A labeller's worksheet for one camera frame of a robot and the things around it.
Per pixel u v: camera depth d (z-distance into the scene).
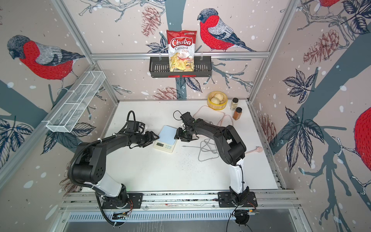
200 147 0.93
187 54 0.86
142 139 0.81
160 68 0.95
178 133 0.84
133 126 0.76
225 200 0.73
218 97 1.17
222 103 1.14
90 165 0.46
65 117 0.72
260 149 0.90
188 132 0.74
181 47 0.85
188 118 0.80
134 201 0.73
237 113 1.04
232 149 0.52
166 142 0.95
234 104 1.10
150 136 0.85
